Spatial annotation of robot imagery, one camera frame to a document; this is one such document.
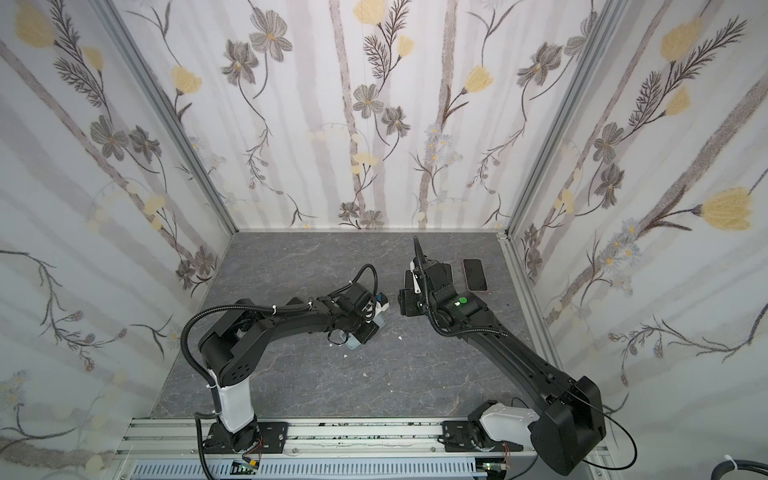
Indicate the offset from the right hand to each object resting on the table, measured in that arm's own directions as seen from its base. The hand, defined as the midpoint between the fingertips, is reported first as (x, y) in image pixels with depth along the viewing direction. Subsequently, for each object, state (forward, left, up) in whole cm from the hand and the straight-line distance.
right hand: (404, 290), depth 78 cm
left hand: (-2, +9, -20) cm, 22 cm away
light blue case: (-9, +14, -13) cm, 21 cm away
